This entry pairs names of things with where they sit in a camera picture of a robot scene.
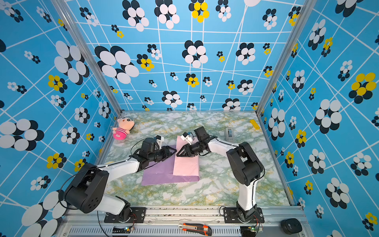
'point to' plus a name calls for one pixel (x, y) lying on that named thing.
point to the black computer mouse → (291, 225)
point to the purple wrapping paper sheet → (162, 173)
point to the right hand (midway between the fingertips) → (181, 155)
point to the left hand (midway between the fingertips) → (177, 151)
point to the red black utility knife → (197, 228)
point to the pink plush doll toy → (126, 125)
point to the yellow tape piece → (254, 124)
